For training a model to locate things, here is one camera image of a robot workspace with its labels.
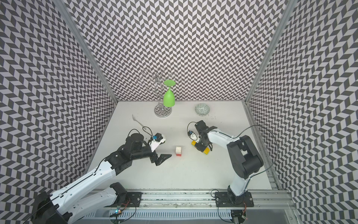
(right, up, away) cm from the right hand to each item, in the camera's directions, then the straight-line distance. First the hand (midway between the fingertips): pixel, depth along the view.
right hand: (201, 147), depth 92 cm
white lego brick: (-15, +1, -8) cm, 17 cm away
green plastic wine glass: (-21, +33, -3) cm, 39 cm away
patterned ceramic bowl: (+3, +26, +19) cm, 32 cm away
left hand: (-21, +3, -18) cm, 28 cm away
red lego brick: (-15, -4, -4) cm, 16 cm away
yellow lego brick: (-5, +4, -3) cm, 7 cm away
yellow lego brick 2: (+2, +1, -9) cm, 9 cm away
